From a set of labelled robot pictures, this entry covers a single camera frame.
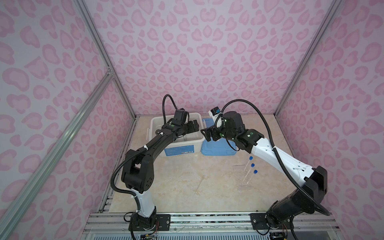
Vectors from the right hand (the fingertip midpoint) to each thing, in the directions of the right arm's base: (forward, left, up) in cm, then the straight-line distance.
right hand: (208, 125), depth 76 cm
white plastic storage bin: (0, +9, -15) cm, 17 cm away
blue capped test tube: (-14, -23, -14) cm, 30 cm away
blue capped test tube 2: (-18, -23, -14) cm, 32 cm away
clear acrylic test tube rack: (-13, -19, -29) cm, 37 cm away
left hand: (+10, +8, -10) cm, 17 cm away
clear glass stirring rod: (-21, +6, -29) cm, 37 cm away
